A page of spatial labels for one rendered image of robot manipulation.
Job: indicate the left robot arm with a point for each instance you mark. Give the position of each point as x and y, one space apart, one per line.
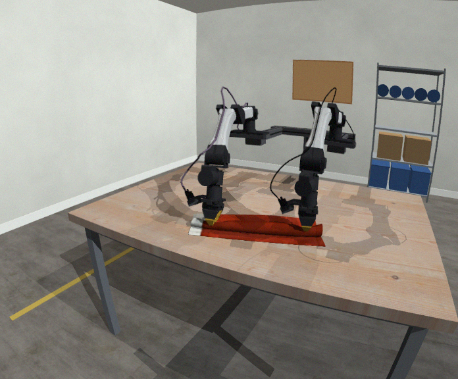
313 161

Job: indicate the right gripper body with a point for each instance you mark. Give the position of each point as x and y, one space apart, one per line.
213 203

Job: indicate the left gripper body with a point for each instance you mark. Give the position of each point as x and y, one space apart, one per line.
309 207

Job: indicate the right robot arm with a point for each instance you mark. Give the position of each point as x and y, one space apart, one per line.
218 154

